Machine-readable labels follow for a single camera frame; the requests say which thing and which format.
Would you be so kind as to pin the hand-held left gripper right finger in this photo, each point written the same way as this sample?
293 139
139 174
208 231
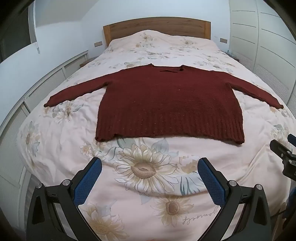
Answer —
211 180

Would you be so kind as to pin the wooden headboard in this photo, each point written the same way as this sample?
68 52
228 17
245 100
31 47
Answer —
157 27

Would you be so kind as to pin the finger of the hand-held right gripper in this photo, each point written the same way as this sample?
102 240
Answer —
278 149

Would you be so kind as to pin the white wardrobe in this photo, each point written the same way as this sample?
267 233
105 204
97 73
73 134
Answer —
266 41

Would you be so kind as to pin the floral duvet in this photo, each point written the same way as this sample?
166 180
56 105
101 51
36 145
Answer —
143 171

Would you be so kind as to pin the white louvered cabinet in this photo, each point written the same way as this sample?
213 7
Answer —
44 78

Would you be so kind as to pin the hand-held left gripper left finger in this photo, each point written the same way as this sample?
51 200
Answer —
89 179

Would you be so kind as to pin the dark red knit sweater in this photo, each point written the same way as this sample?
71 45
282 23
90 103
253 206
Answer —
166 104

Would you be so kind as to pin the wooden nightstand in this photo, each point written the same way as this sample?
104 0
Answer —
86 62

